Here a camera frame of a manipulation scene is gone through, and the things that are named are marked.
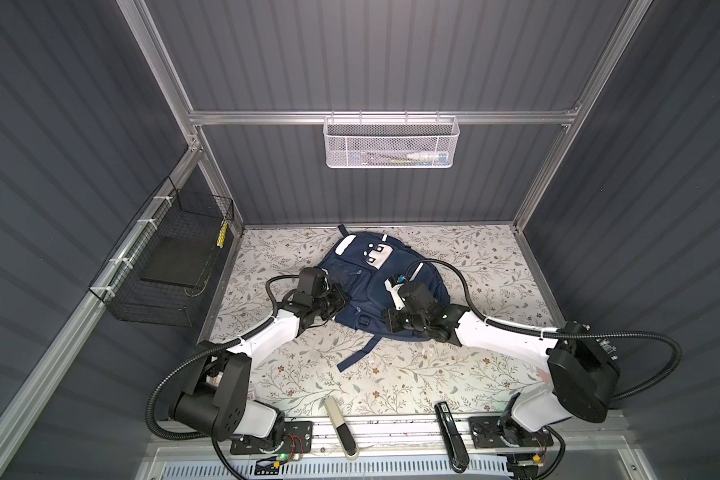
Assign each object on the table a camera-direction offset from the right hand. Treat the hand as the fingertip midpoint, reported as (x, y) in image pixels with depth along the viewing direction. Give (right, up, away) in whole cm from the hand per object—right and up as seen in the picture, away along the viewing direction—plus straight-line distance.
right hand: (383, 316), depth 84 cm
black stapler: (+16, -28, -16) cm, 36 cm away
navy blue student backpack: (-7, +15, +12) cm, 20 cm away
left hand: (-8, +5, +3) cm, 11 cm away
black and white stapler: (-10, -26, -14) cm, 31 cm away
